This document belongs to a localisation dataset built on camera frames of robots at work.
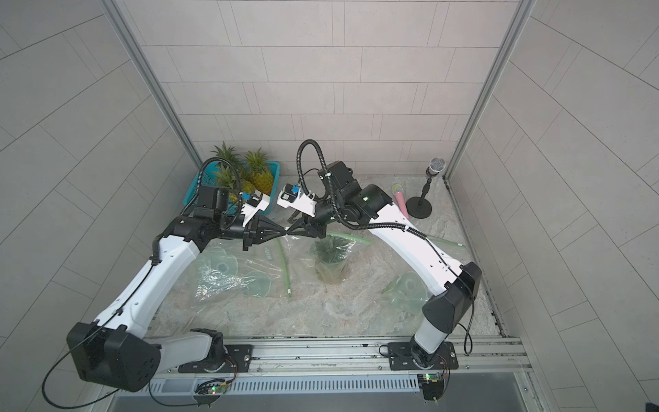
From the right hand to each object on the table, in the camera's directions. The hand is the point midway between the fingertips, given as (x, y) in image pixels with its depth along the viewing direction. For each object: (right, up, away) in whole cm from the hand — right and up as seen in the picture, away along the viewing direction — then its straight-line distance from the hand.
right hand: (293, 224), depth 65 cm
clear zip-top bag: (+17, -5, +3) cm, 18 cm away
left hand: (-2, -2, +2) cm, 4 cm away
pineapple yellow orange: (-20, +17, +35) cm, 44 cm away
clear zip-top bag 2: (+33, -25, +16) cm, 44 cm away
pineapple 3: (+9, -9, +5) cm, 14 cm away
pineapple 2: (-27, +14, +23) cm, 38 cm away
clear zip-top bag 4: (-27, -17, +20) cm, 38 cm away
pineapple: (-32, +24, +31) cm, 50 cm away
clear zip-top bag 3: (-17, -5, -8) cm, 19 cm away
